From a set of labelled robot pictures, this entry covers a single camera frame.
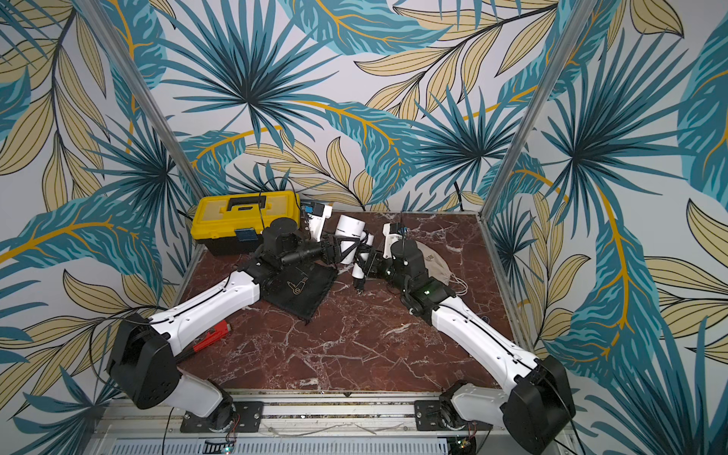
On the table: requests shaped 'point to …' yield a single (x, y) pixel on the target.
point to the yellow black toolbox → (234, 224)
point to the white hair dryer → (353, 227)
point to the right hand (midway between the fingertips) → (359, 251)
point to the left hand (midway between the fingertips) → (355, 244)
